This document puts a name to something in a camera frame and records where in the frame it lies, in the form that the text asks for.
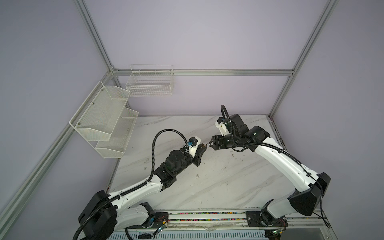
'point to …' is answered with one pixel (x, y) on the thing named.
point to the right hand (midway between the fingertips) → (212, 142)
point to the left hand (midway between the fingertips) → (204, 146)
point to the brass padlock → (204, 145)
